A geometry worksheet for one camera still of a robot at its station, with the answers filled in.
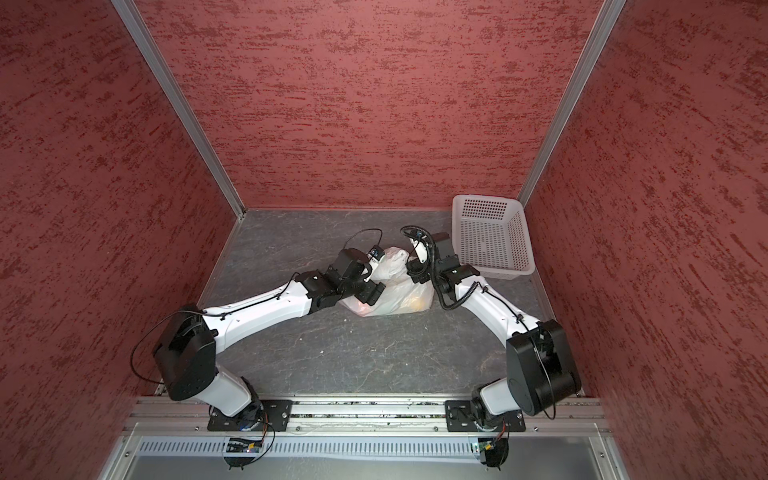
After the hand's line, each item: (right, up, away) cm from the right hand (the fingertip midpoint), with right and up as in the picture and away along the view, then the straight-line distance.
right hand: (421, 262), depth 89 cm
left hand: (-16, -5, -5) cm, 17 cm away
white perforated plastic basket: (+30, +9, +25) cm, 40 cm away
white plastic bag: (-7, -9, -2) cm, 12 cm away
